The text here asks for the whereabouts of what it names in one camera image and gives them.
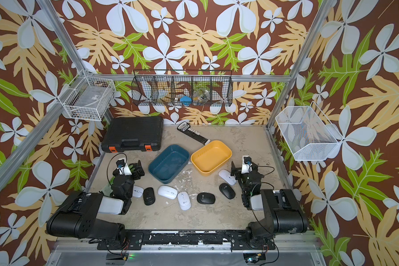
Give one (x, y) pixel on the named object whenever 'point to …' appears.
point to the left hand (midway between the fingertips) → (131, 161)
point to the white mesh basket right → (307, 133)
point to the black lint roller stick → (185, 128)
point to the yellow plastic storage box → (211, 157)
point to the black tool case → (136, 134)
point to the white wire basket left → (88, 97)
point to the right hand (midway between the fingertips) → (240, 161)
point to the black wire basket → (189, 87)
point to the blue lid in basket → (186, 101)
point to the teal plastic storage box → (167, 162)
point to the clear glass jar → (200, 96)
